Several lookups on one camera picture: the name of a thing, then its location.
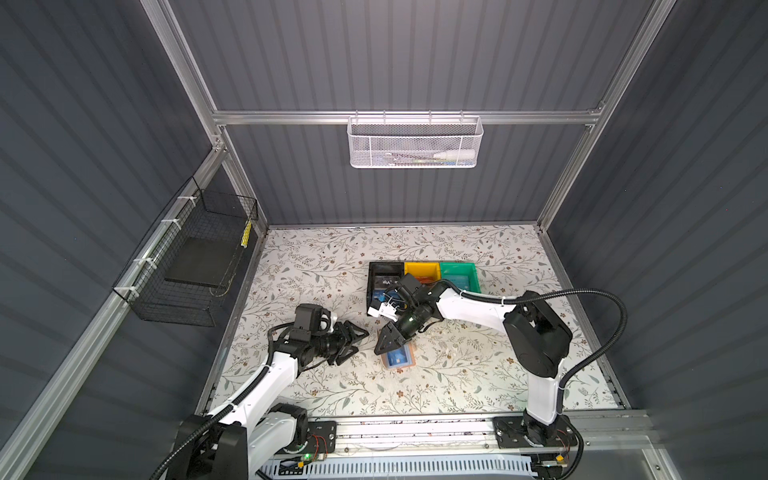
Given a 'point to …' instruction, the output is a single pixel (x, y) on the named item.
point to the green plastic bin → (463, 275)
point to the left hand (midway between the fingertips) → (365, 340)
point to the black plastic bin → (382, 279)
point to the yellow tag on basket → (247, 234)
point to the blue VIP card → (400, 357)
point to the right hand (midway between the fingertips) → (383, 353)
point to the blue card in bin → (380, 294)
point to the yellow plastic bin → (425, 272)
